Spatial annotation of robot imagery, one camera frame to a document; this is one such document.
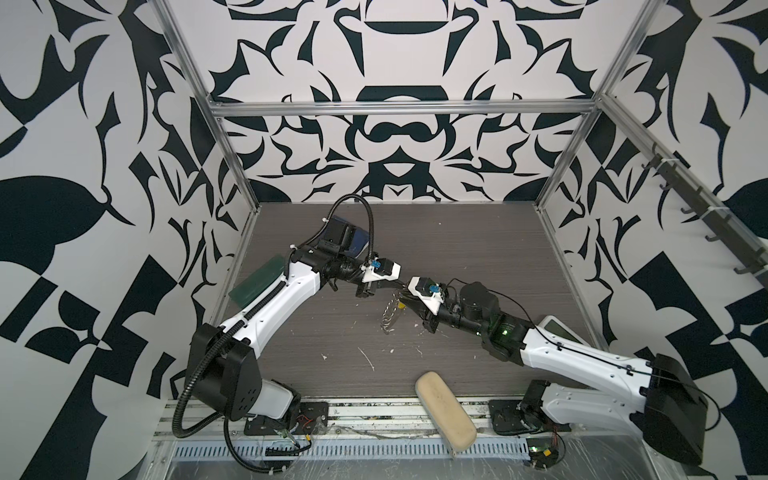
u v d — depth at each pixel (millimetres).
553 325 864
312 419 728
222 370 410
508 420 736
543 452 709
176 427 360
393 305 709
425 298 615
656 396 413
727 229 549
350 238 661
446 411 726
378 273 611
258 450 703
